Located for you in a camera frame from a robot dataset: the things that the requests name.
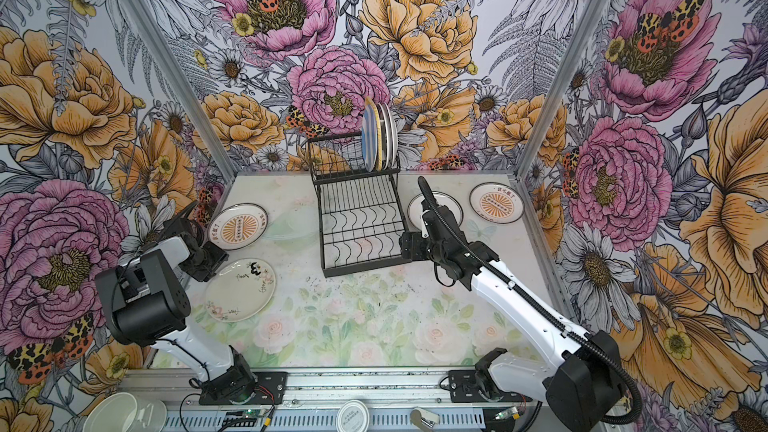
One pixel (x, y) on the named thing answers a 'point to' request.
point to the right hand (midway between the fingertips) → (414, 248)
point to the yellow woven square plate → (379, 157)
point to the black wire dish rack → (361, 212)
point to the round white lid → (352, 416)
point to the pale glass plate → (239, 289)
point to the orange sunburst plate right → (497, 202)
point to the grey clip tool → (424, 419)
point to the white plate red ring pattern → (415, 208)
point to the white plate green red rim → (385, 136)
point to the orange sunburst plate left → (237, 226)
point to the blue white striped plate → (369, 138)
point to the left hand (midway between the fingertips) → (224, 269)
